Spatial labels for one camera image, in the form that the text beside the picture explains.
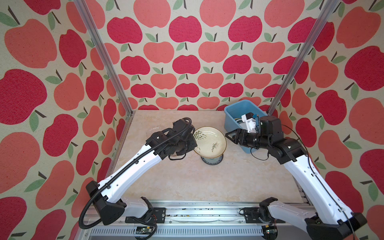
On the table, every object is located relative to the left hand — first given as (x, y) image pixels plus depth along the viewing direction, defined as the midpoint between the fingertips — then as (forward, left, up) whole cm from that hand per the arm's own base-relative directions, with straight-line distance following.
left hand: (199, 145), depth 69 cm
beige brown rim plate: (+4, -6, -2) cm, 7 cm away
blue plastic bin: (+40, -28, -14) cm, 51 cm away
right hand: (+3, -15, +4) cm, 16 cm away
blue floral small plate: (+5, -10, -27) cm, 29 cm away
